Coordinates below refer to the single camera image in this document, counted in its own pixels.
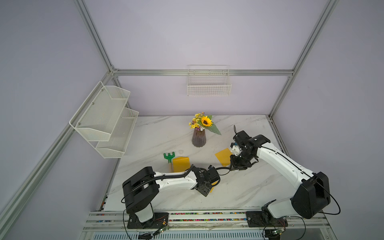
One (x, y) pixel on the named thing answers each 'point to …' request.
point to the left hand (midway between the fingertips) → (200, 187)
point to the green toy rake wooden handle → (169, 157)
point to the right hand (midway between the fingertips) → (234, 170)
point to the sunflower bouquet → (200, 121)
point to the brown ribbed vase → (199, 138)
